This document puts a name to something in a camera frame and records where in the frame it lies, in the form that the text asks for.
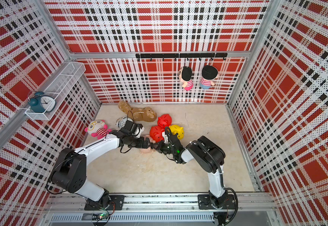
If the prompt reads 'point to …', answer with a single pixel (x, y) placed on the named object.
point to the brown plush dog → (144, 114)
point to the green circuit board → (100, 216)
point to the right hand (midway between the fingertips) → (152, 145)
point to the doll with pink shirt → (185, 76)
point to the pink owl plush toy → (98, 128)
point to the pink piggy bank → (149, 149)
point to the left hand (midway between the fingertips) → (147, 144)
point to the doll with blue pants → (209, 74)
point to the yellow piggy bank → (175, 129)
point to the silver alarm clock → (120, 122)
